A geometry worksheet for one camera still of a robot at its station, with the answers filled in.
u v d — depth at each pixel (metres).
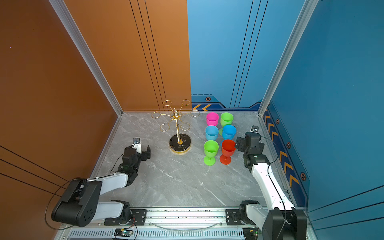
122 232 0.71
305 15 0.72
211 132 0.92
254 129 0.71
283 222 0.39
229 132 0.93
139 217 0.74
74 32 0.77
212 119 0.97
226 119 0.99
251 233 0.70
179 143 0.99
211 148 0.85
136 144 0.77
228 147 0.83
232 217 0.72
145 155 0.83
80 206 0.43
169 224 0.73
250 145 0.61
